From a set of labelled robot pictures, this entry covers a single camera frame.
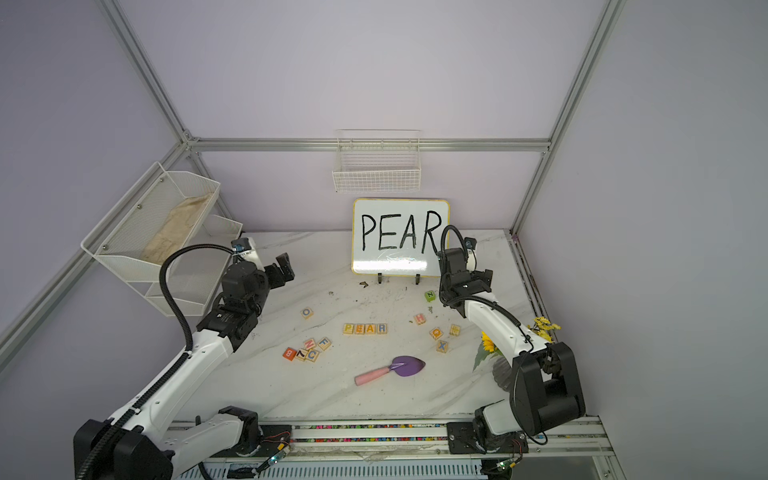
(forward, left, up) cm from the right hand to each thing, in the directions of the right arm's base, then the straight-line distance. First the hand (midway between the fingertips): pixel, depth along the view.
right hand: (463, 270), depth 88 cm
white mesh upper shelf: (+6, +86, +15) cm, 88 cm away
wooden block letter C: (-19, +46, -16) cm, 52 cm away
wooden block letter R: (-11, +25, -16) cm, 31 cm away
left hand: (-3, +54, +8) cm, 55 cm away
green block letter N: (+1, +8, -16) cm, 18 cm away
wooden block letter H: (-7, +12, -16) cm, 22 cm away
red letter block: (-18, +53, -16) cm, 58 cm away
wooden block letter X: (-17, +7, -16) cm, 24 cm away
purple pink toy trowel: (-23, +19, -14) cm, 33 cm away
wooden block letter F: (-15, +42, -16) cm, 48 cm away
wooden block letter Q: (-13, +8, -16) cm, 22 cm away
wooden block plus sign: (-12, +2, -16) cm, 20 cm away
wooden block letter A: (-10, +29, -16) cm, 34 cm away
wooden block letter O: (-5, +50, -15) cm, 52 cm away
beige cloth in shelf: (+8, +80, +14) cm, 81 cm away
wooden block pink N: (-16, +47, -15) cm, 51 cm away
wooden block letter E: (-11, +32, -16) cm, 37 cm away
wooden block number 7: (-19, +49, -15) cm, 55 cm away
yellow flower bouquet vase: (-22, -14, +6) cm, 27 cm away
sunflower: (-26, 0, +5) cm, 26 cm away
